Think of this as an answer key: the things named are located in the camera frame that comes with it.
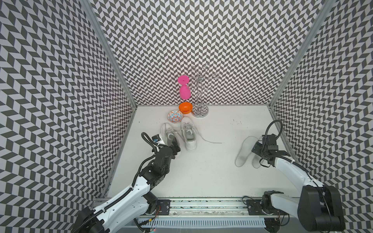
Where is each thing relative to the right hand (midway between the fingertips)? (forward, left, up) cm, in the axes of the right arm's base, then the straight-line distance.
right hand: (260, 152), depth 88 cm
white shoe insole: (-5, +3, -3) cm, 6 cm away
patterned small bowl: (+32, +55, -3) cm, 64 cm away
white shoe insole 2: (+7, +5, -4) cm, 9 cm away
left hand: (+1, +54, +12) cm, 56 cm away
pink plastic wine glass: (+39, +46, +15) cm, 62 cm away
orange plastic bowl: (+38, +47, 0) cm, 60 cm away
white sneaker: (+9, +56, +8) cm, 57 cm away
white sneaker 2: (+12, +44, +7) cm, 46 cm away
